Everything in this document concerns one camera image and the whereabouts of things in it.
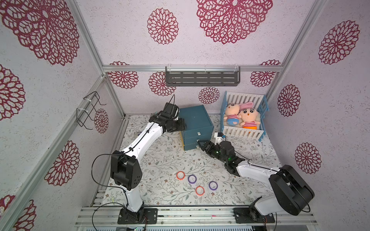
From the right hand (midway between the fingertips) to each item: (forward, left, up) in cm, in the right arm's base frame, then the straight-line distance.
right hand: (201, 144), depth 86 cm
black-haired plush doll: (+24, -34, 0) cm, 42 cm away
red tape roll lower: (-23, +1, -14) cm, 27 cm away
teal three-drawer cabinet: (+8, +2, +8) cm, 11 cm away
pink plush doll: (+31, -24, -1) cm, 39 cm away
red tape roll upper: (-17, +12, -13) cm, 25 cm away
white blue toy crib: (+38, -46, -2) cm, 60 cm away
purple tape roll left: (-19, +5, -14) cm, 24 cm away
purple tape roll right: (-22, -6, -14) cm, 26 cm away
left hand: (+7, +11, +8) cm, 15 cm away
